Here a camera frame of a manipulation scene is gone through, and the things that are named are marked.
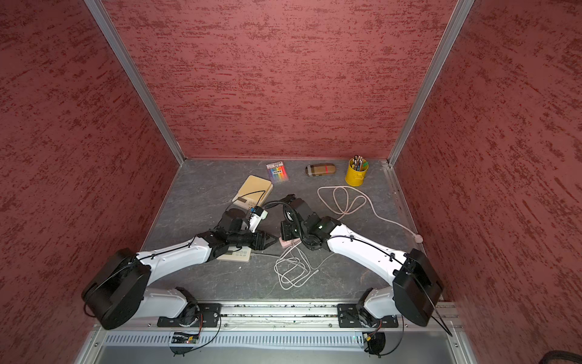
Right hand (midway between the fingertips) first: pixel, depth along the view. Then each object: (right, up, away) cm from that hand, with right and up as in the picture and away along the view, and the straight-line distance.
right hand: (283, 231), depth 81 cm
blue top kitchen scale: (-17, -8, 0) cm, 19 cm away
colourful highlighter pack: (-5, +23, +33) cm, 41 cm away
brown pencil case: (+14, +24, +33) cm, 43 cm away
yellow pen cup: (+33, +23, +22) cm, 46 cm away
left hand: (-4, -5, +2) cm, 7 cm away
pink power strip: (+1, -7, +9) cm, 11 cm away
